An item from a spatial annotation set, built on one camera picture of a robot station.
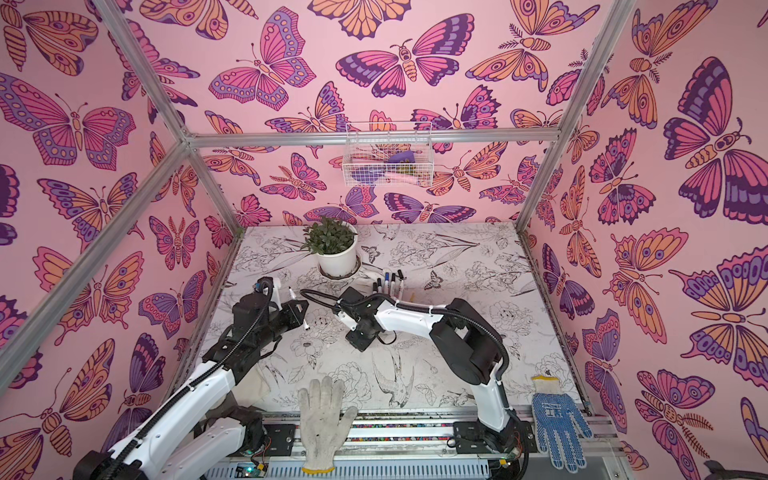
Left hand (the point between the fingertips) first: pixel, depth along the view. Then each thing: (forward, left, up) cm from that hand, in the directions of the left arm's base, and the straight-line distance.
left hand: (309, 300), depth 82 cm
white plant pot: (+22, -6, -11) cm, 25 cm away
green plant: (+21, -3, +3) cm, 21 cm away
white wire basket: (+44, -21, +18) cm, 52 cm away
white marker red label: (+15, -21, -14) cm, 29 cm away
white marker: (+13, -18, -14) cm, 26 cm away
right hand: (-3, -13, -15) cm, 20 cm away
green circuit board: (-37, +12, -18) cm, 43 cm away
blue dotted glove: (-25, -65, -15) cm, 71 cm away
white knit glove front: (-27, -5, -16) cm, 32 cm away
